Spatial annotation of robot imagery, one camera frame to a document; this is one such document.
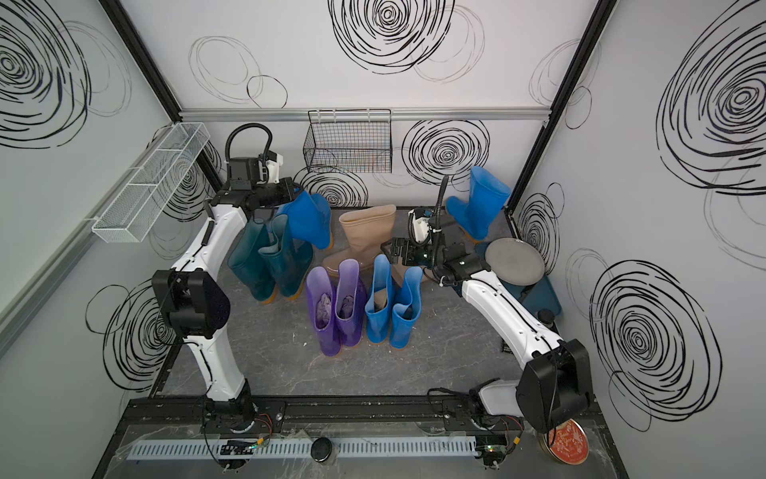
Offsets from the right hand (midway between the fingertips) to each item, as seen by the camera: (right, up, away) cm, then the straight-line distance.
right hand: (395, 247), depth 78 cm
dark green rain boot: (-37, -4, -2) cm, 37 cm away
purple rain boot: (-19, -13, -2) cm, 23 cm away
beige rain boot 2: (+1, -5, -7) cm, 9 cm away
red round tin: (+39, -44, -10) cm, 60 cm away
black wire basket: (-12, +34, +19) cm, 41 cm away
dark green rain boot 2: (-30, -4, +8) cm, 31 cm away
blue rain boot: (-28, +9, +18) cm, 34 cm away
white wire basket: (-65, +9, -5) cm, 66 cm away
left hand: (-27, +18, +10) cm, 34 cm away
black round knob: (-16, -41, -17) cm, 47 cm away
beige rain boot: (-8, +5, +7) cm, 12 cm away
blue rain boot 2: (+29, +15, +14) cm, 35 cm away
